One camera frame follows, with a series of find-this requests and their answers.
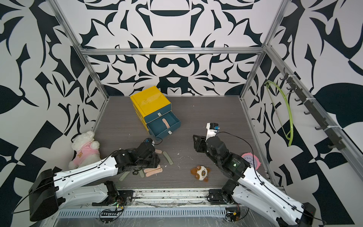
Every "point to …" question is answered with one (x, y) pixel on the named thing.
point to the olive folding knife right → (168, 158)
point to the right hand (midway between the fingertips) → (195, 135)
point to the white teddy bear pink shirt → (87, 150)
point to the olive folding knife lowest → (124, 176)
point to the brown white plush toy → (201, 172)
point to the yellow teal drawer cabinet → (154, 110)
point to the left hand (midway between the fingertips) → (157, 158)
